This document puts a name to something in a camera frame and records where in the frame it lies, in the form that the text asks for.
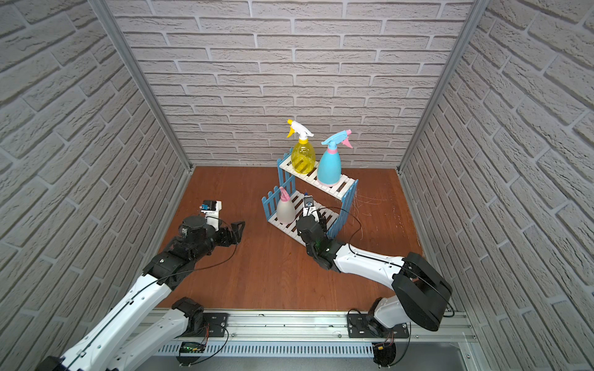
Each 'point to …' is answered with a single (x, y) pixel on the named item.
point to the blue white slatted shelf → (297, 192)
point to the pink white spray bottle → (286, 212)
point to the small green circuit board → (192, 347)
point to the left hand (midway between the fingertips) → (231, 216)
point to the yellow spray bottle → (303, 156)
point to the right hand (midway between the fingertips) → (302, 213)
